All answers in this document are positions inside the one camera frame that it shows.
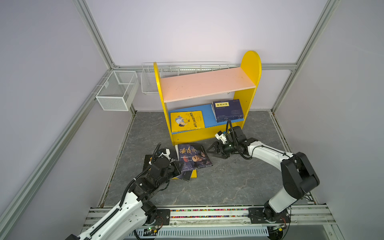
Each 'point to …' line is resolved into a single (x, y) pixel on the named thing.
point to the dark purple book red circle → (193, 157)
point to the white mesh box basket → (118, 90)
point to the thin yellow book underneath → (194, 175)
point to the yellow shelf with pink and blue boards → (198, 106)
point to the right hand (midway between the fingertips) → (209, 155)
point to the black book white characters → (185, 175)
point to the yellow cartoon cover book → (186, 121)
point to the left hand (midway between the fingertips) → (184, 165)
